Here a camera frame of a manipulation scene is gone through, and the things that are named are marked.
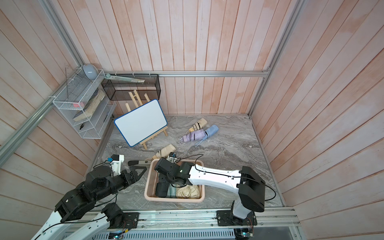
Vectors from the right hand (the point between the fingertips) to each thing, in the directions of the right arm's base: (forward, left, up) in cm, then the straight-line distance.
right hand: (161, 177), depth 77 cm
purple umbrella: (+32, -17, -6) cm, 36 cm away
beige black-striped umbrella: (+20, +2, -8) cm, 21 cm away
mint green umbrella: (-5, -5, -8) cm, 11 cm away
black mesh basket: (+61, +16, +11) cm, 64 cm away
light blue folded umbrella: (+37, -28, -9) cm, 47 cm away
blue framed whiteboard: (+26, +15, +12) cm, 32 cm away
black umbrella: (-6, -1, +1) cm, 6 cm away
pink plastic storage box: (-4, +5, +1) cm, 6 cm away
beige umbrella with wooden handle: (-6, -14, -3) cm, 16 cm away
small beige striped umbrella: (+43, -21, -9) cm, 49 cm away
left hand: (-3, +7, +11) cm, 13 cm away
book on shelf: (+33, +40, +22) cm, 56 cm away
